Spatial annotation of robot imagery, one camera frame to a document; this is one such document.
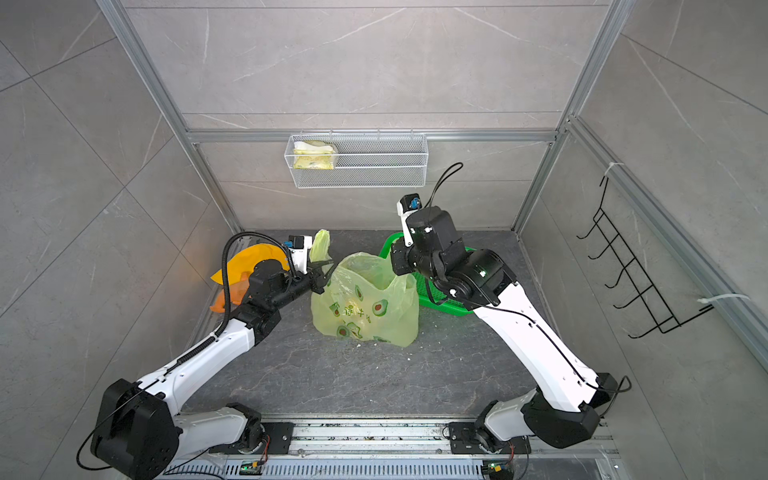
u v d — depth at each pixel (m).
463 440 0.73
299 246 0.67
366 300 0.75
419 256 0.54
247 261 1.15
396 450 0.73
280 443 0.73
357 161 1.01
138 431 0.40
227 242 0.60
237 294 0.95
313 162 0.86
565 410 0.39
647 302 0.63
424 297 0.52
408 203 0.52
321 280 0.68
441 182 0.47
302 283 0.67
